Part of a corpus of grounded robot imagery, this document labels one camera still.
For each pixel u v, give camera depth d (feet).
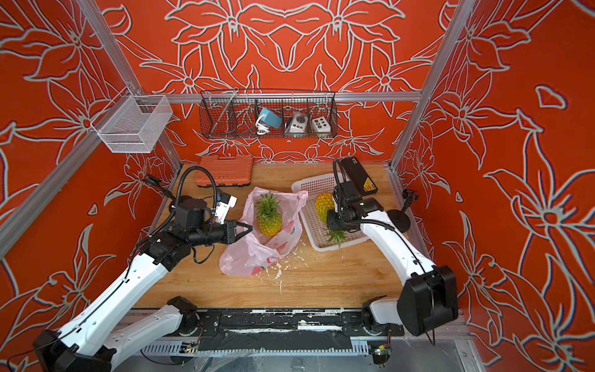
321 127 3.10
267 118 2.75
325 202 2.74
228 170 3.71
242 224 2.23
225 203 2.12
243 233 2.23
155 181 2.69
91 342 1.27
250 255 2.15
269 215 2.71
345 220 2.37
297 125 2.99
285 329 2.39
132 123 3.02
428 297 1.30
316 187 3.40
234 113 3.22
